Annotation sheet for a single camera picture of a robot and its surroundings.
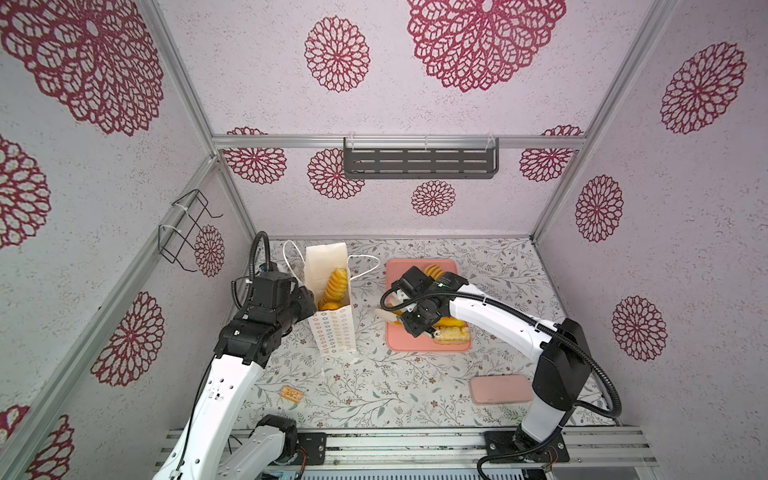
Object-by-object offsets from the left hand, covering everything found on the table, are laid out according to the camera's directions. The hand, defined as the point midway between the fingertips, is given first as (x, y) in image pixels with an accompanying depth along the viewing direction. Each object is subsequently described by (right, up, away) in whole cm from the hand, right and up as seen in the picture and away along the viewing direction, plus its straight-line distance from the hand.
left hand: (306, 302), depth 74 cm
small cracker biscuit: (-6, -26, +8) cm, 28 cm away
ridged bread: (+38, +7, +32) cm, 50 cm away
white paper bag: (+3, +7, +16) cm, 18 cm away
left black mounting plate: (+2, -35, 0) cm, 35 cm away
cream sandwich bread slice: (+40, -11, +14) cm, 44 cm away
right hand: (+27, -6, +9) cm, 29 cm away
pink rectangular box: (+51, -26, +10) cm, 58 cm away
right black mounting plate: (+49, -35, +1) cm, 61 cm away
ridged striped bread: (+5, +2, +16) cm, 16 cm away
